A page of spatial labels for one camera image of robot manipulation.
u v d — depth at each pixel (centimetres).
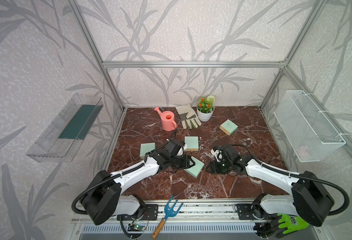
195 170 85
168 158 65
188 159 74
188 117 114
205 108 101
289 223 69
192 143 93
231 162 65
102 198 41
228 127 106
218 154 76
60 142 63
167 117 99
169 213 73
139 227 71
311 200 41
